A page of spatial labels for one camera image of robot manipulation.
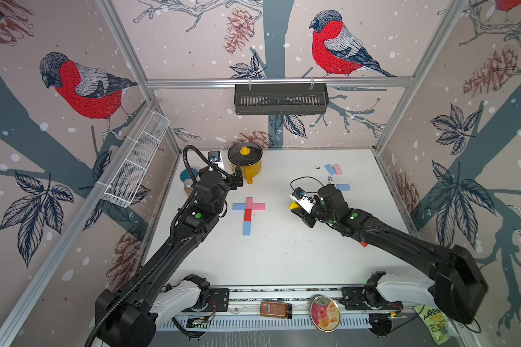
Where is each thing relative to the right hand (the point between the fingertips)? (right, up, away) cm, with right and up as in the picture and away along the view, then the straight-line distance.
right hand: (296, 202), depth 82 cm
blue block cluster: (+27, +3, +24) cm, 36 cm away
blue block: (-25, -4, +16) cm, 29 cm away
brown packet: (-9, -32, -13) cm, 36 cm away
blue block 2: (+22, +12, +30) cm, 39 cm away
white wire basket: (-68, +5, -2) cm, 68 cm away
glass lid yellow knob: (-21, +20, +21) cm, 36 cm away
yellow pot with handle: (-20, +12, +16) cm, 28 cm away
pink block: (-20, -3, +16) cm, 26 cm away
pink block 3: (+26, +12, +29) cm, 41 cm away
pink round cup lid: (+7, -34, -14) cm, 37 cm away
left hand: (-25, +16, -8) cm, 31 cm away
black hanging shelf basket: (-3, +48, +24) cm, 54 cm away
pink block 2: (-16, -4, +16) cm, 23 cm away
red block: (-20, -8, +13) cm, 25 cm away
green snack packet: (+45, -38, -14) cm, 60 cm away
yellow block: (-1, -1, -3) cm, 3 cm away
